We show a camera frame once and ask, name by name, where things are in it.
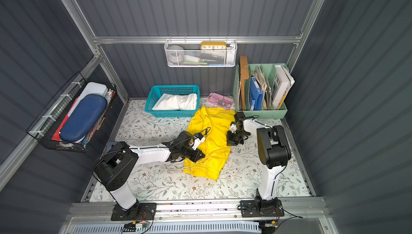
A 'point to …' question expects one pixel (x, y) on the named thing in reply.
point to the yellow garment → (216, 125)
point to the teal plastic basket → (156, 89)
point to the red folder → (57, 136)
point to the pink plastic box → (219, 101)
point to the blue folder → (256, 95)
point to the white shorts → (169, 101)
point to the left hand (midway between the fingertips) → (205, 158)
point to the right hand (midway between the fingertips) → (231, 142)
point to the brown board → (244, 73)
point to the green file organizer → (264, 73)
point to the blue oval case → (83, 117)
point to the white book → (282, 81)
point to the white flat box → (90, 88)
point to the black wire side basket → (45, 128)
